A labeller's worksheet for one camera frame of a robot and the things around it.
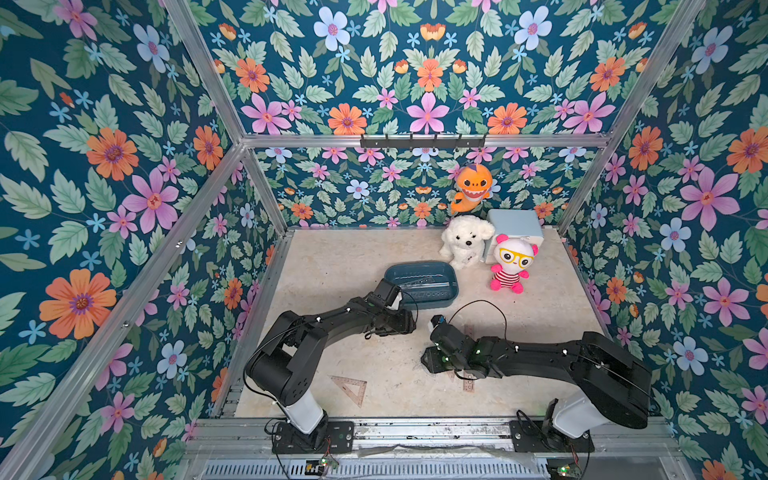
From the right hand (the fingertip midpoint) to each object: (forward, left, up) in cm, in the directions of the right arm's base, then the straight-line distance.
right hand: (425, 359), depth 85 cm
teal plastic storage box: (+26, 0, 0) cm, 26 cm away
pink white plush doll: (+29, -28, +12) cm, 42 cm away
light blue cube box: (+41, -30, +15) cm, 53 cm away
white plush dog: (+33, -12, +16) cm, 38 cm away
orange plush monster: (+50, -16, +25) cm, 58 cm away
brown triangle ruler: (-11, +19, -2) cm, 22 cm away
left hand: (+10, +4, +2) cm, 11 cm away
